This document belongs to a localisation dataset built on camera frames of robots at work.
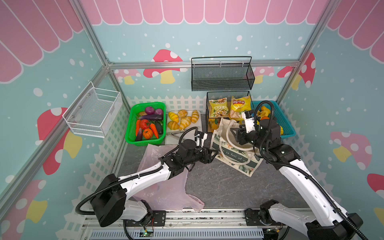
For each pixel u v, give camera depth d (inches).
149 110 44.3
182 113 45.7
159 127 42.3
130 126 40.8
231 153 33.3
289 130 39.3
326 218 14.9
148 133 40.3
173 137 41.6
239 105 36.9
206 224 29.2
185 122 43.5
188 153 23.5
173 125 42.8
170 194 31.3
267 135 19.7
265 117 40.6
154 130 42.0
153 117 43.4
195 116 45.6
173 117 45.6
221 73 37.1
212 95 44.3
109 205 16.3
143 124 41.6
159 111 44.8
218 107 37.4
